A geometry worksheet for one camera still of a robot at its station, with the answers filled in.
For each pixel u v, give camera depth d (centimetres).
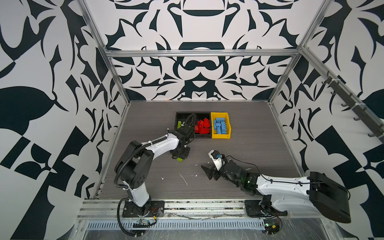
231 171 60
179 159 87
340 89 65
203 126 101
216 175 71
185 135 74
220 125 101
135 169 46
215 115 105
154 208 72
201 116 116
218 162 69
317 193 43
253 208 74
